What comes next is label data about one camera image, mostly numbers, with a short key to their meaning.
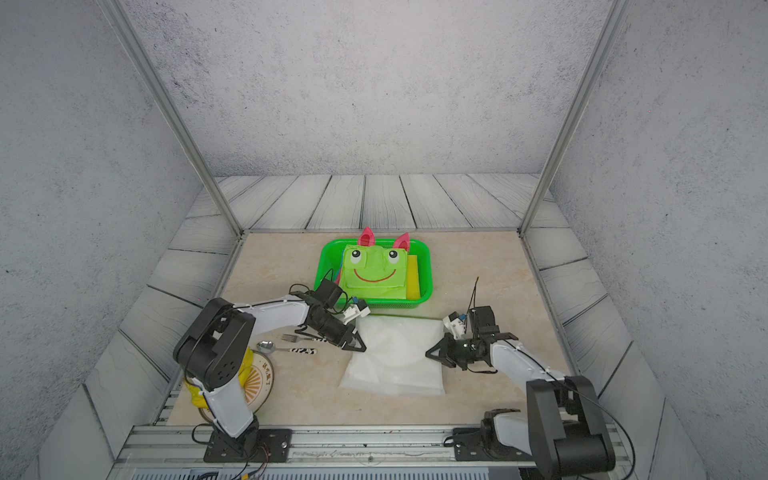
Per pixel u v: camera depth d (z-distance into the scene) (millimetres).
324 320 772
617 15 701
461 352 766
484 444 724
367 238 1058
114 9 689
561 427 413
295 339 909
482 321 711
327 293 788
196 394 770
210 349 483
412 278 1007
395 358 833
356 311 847
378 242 1046
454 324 826
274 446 729
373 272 991
